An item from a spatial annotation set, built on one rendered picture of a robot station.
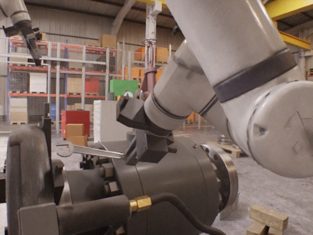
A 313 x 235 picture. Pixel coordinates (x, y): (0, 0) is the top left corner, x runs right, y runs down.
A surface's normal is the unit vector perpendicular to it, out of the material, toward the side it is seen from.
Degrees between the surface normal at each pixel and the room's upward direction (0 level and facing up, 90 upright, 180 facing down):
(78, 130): 90
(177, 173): 54
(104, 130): 90
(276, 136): 95
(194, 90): 114
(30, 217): 68
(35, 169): 44
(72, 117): 90
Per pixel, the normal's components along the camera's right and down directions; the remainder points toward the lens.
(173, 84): -0.64, 0.32
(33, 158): 0.34, -0.76
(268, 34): 0.25, -0.14
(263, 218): -0.82, 0.01
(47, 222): 0.52, -0.33
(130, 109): 0.44, -0.60
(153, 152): 0.11, 0.77
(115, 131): 0.45, 0.06
